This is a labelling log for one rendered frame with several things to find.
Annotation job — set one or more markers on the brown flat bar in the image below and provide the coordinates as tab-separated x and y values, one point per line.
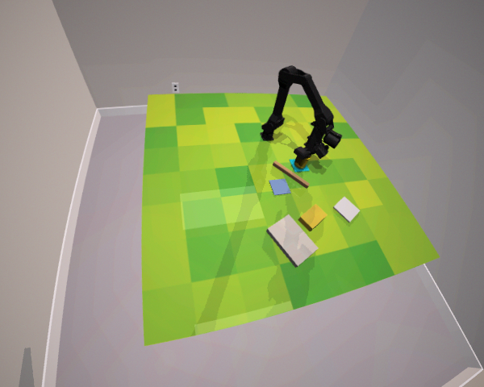
291	174

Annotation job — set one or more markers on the white flat rectangular slab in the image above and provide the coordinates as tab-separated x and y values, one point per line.
346	209

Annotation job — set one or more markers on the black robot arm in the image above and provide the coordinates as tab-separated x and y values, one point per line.
323	115

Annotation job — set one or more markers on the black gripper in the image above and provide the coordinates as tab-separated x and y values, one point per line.
305	152

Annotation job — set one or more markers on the large white flat block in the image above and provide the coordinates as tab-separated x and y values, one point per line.
292	240

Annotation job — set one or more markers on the yellow flat block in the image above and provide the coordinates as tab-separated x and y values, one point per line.
312	217

